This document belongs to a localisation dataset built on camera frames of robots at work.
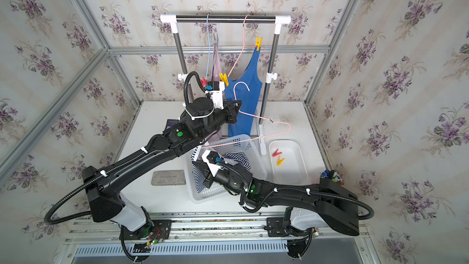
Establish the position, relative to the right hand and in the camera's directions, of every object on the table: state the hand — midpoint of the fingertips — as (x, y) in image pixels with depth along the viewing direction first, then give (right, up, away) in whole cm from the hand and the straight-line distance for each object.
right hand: (198, 162), depth 65 cm
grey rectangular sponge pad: (-18, -12, +19) cm, 29 cm away
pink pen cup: (+55, -8, +12) cm, 57 cm away
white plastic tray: (+43, -11, +28) cm, 53 cm away
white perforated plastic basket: (+17, +2, +30) cm, 35 cm away
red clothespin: (+35, -3, +31) cm, 47 cm away
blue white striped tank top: (-1, -9, +7) cm, 11 cm away
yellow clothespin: (+37, -6, +28) cm, 47 cm away
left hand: (+16, +22, -1) cm, 27 cm away
